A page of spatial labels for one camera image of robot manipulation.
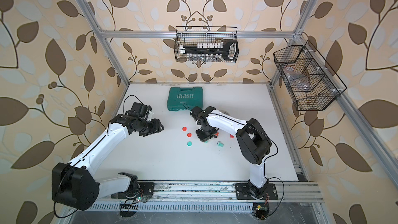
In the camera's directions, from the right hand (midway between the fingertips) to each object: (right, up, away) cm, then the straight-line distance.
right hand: (205, 138), depth 88 cm
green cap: (-10, -3, +2) cm, 10 cm away
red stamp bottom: (+16, 0, +4) cm, 16 cm away
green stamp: (+8, -3, 0) cm, 9 cm away
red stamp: (+6, +1, +3) cm, 7 cm away
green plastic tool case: (-17, +23, +17) cm, 33 cm away
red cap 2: (-10, +1, +6) cm, 12 cm away
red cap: (-13, +4, +8) cm, 16 cm away
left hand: (-26, +8, -6) cm, 28 cm away
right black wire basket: (+51, +30, -15) cm, 61 cm away
